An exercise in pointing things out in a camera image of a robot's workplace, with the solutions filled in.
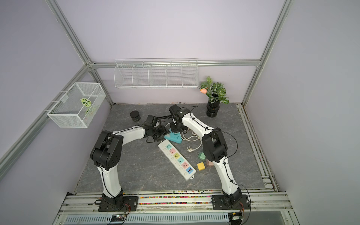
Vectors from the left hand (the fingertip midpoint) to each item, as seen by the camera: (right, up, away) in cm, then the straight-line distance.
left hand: (168, 135), depth 97 cm
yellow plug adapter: (+22, -17, -12) cm, 30 cm away
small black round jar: (-28, +14, +11) cm, 33 cm away
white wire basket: (-53, +19, -14) cm, 58 cm away
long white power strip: (+7, -15, -10) cm, 19 cm away
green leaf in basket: (-44, +21, -18) cm, 52 cm away
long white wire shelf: (-9, +44, +2) cm, 45 cm away
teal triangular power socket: (+6, -2, -1) cm, 6 cm away
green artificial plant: (+31, +29, -9) cm, 43 cm away
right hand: (+5, +4, -1) cm, 7 cm away
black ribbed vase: (+32, +19, +9) cm, 38 cm away
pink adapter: (+27, -16, -11) cm, 33 cm away
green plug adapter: (+23, -13, -8) cm, 27 cm away
